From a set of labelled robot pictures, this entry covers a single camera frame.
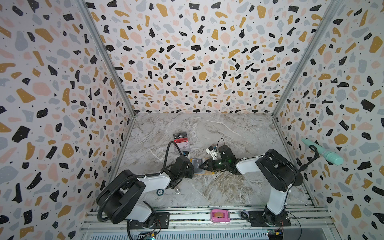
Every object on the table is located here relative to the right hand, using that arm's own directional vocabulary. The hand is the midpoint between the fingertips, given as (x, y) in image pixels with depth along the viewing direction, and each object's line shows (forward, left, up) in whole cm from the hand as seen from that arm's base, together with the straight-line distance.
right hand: (200, 166), depth 87 cm
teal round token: (-14, +22, -5) cm, 26 cm away
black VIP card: (+21, +14, 0) cm, 26 cm away
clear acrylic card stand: (+14, +12, -5) cm, 19 cm away
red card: (+17, +12, -2) cm, 21 cm away
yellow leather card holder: (-2, -2, -4) cm, 5 cm away
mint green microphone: (-7, -55, +26) cm, 61 cm away
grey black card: (+4, +2, -4) cm, 6 cm away
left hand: (0, +2, -2) cm, 3 cm away
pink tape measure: (-25, -10, -2) cm, 27 cm away
